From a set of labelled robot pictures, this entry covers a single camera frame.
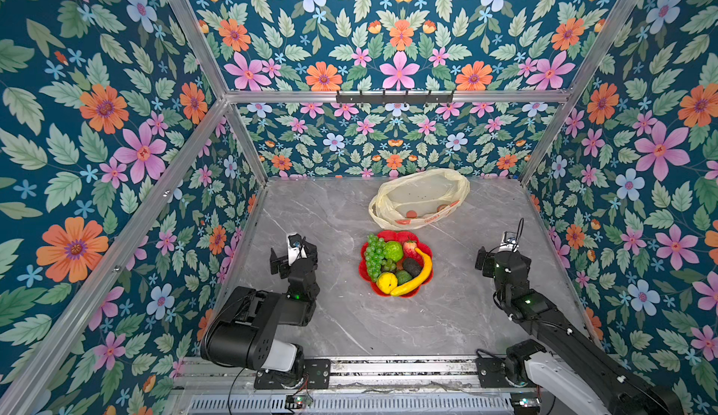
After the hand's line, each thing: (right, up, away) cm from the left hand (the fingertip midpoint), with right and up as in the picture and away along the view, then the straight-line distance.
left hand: (288, 238), depth 85 cm
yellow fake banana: (+44, -9, +2) cm, 45 cm away
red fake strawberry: (+39, -4, +7) cm, 40 cm away
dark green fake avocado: (+36, -12, +1) cm, 38 cm away
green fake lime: (+33, -5, +6) cm, 34 cm away
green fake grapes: (+27, -6, +4) cm, 28 cm away
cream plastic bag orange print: (+44, +13, +29) cm, 54 cm away
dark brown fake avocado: (+39, -10, +4) cm, 41 cm away
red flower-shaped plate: (+37, -1, +12) cm, 39 cm away
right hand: (+65, -4, -2) cm, 65 cm away
